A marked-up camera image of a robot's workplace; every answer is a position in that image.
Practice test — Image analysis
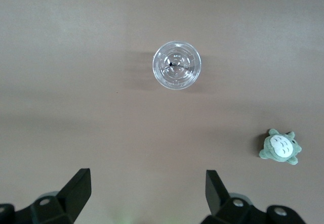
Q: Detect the clear plastic cup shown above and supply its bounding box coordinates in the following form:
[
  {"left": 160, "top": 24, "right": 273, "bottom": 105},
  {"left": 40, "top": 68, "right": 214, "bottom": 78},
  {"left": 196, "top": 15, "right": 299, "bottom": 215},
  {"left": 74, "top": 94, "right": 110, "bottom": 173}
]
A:
[{"left": 152, "top": 40, "right": 203, "bottom": 91}]

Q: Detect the grey green totoro plush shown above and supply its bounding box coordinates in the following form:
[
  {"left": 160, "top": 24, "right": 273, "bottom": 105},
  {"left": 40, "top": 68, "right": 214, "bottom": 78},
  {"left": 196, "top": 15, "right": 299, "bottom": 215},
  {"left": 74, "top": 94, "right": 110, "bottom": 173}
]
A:
[{"left": 258, "top": 128, "right": 302, "bottom": 165}]

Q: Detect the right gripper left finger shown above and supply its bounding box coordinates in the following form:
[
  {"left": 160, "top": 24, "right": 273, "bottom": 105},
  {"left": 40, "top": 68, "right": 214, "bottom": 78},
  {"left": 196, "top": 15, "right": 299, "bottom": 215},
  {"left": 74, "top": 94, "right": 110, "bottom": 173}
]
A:
[{"left": 0, "top": 167, "right": 92, "bottom": 224}]

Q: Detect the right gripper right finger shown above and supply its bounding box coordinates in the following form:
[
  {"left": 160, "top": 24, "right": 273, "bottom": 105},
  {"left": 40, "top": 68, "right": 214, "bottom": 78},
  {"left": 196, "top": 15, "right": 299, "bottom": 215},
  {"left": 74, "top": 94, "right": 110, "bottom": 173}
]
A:
[{"left": 201, "top": 169, "right": 308, "bottom": 224}]

